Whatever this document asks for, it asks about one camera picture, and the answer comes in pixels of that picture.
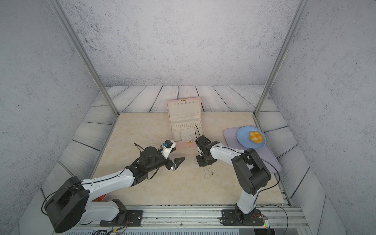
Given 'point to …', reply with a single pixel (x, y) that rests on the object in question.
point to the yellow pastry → (255, 136)
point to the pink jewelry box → (185, 116)
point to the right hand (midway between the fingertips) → (203, 162)
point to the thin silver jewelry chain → (208, 173)
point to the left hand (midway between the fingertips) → (181, 154)
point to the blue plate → (243, 135)
